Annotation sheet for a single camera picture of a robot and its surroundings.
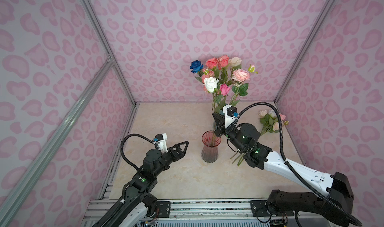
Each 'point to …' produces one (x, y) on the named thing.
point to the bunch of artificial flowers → (270, 120)
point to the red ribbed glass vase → (209, 152)
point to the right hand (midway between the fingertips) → (213, 113)
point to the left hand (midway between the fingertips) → (185, 143)
